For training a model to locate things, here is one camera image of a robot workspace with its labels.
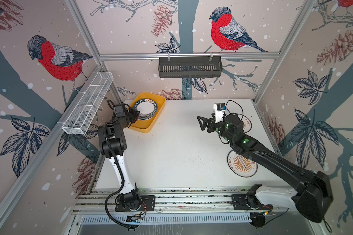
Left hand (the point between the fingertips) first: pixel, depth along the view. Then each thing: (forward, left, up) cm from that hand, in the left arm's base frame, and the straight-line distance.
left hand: (139, 109), depth 104 cm
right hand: (-23, -42, +19) cm, 51 cm away
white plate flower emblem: (-3, -5, -4) cm, 7 cm away
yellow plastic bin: (-13, -6, -4) cm, 15 cm away
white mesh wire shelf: (-21, +21, +20) cm, 36 cm away
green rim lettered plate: (+5, -4, -4) cm, 8 cm away
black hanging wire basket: (+26, -35, +18) cm, 47 cm away
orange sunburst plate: (-8, -79, -9) cm, 80 cm away
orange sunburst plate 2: (-39, -66, -9) cm, 77 cm away
